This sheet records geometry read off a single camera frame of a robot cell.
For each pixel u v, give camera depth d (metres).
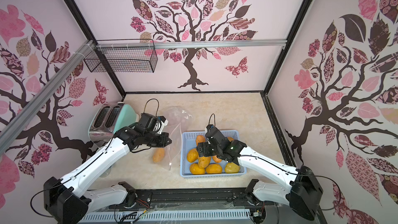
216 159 0.83
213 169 0.78
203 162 0.76
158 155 0.83
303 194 0.39
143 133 0.58
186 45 0.93
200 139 0.90
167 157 0.85
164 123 0.72
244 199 0.73
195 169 0.78
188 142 0.94
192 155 0.83
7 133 0.49
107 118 0.83
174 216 0.70
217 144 0.58
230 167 0.79
